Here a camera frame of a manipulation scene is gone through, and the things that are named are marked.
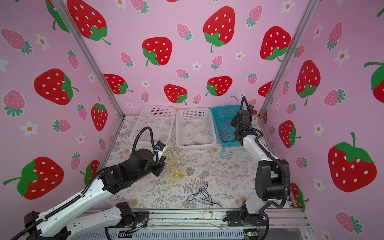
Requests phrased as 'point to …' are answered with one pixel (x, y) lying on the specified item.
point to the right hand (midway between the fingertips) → (239, 116)
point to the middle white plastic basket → (194, 127)
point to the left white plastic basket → (161, 119)
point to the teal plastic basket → (223, 116)
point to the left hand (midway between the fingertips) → (165, 157)
